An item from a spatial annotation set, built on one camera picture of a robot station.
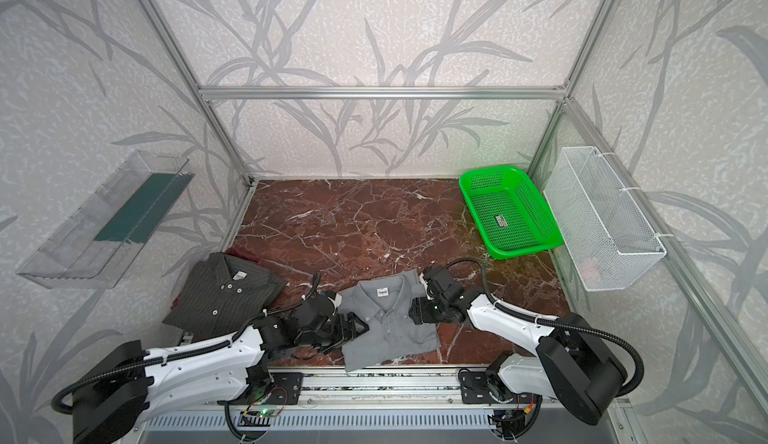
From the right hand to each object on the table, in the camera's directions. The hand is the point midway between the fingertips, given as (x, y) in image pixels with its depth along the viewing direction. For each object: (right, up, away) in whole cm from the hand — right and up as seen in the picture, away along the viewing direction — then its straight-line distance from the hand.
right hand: (417, 304), depth 86 cm
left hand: (-15, -5, -7) cm, 17 cm away
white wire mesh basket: (+38, +22, -25) cm, 51 cm away
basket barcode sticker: (+32, +23, +22) cm, 45 cm away
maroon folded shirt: (-58, +14, +10) cm, 60 cm away
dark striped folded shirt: (-57, +3, -2) cm, 57 cm away
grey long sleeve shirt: (-10, +1, -2) cm, 10 cm away
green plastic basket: (+36, +26, +24) cm, 50 cm away
